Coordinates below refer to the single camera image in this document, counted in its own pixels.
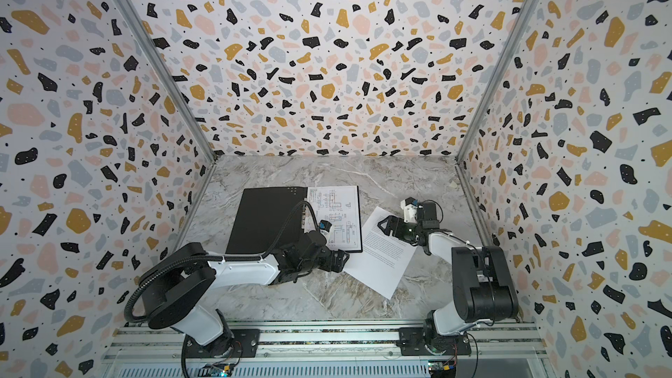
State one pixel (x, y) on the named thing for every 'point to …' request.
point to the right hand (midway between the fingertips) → (385, 221)
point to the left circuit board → (217, 370)
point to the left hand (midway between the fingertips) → (341, 251)
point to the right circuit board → (442, 369)
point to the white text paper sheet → (384, 257)
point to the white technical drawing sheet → (337, 208)
